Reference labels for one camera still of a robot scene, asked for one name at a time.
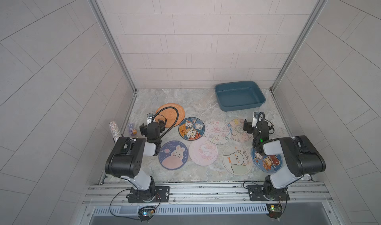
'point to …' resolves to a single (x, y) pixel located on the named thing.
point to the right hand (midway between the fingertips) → (252, 117)
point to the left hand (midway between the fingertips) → (154, 118)
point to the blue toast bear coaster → (268, 163)
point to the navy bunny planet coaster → (173, 155)
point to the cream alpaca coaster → (236, 160)
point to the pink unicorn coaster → (202, 151)
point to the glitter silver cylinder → (115, 131)
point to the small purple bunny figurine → (132, 131)
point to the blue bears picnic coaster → (191, 129)
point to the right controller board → (275, 210)
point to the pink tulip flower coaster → (235, 127)
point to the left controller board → (146, 213)
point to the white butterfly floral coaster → (218, 132)
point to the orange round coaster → (169, 115)
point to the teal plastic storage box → (236, 95)
